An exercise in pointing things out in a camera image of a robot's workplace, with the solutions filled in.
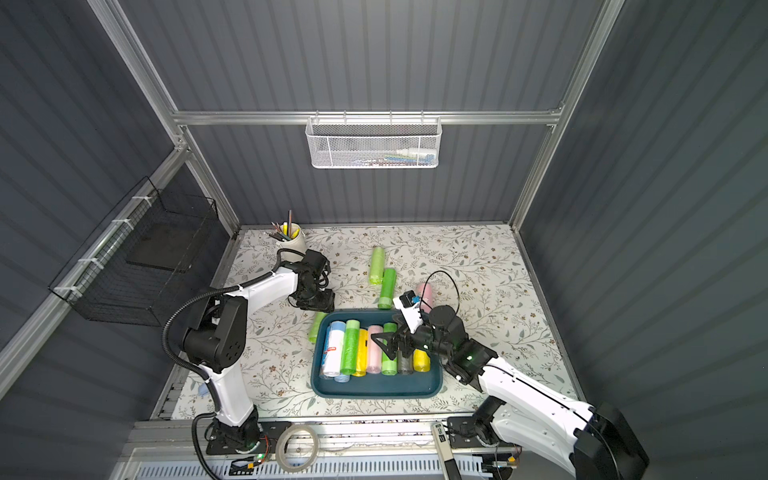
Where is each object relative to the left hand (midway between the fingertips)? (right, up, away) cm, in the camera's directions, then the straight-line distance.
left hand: (328, 308), depth 94 cm
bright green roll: (+9, -9, -13) cm, 18 cm away
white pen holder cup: (-13, +21, +11) cm, 27 cm away
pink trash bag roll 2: (+28, +8, -30) cm, 42 cm away
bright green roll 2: (+19, +5, +4) cm, 20 cm away
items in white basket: (+24, +48, -1) cm, 54 cm away
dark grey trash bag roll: (+24, -14, -12) cm, 30 cm away
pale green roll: (+19, -14, -13) cm, 27 cm away
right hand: (+19, -1, -20) cm, 28 cm away
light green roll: (-3, -6, -6) cm, 9 cm away
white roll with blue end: (+7, -16, -14) cm, 23 cm away
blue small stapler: (-31, -19, -15) cm, 39 cm away
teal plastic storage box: (+30, -19, -12) cm, 37 cm away
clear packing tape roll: (-6, -28, -24) cm, 38 cm away
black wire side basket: (-43, +14, -22) cm, 50 cm away
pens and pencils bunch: (-18, +25, +12) cm, 33 cm away
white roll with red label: (+4, -10, -14) cm, 18 cm away
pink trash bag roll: (+16, -10, -11) cm, 22 cm away
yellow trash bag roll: (+12, -11, -10) cm, 19 cm away
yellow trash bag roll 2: (+28, -13, -12) cm, 33 cm away
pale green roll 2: (+15, +13, +11) cm, 23 cm away
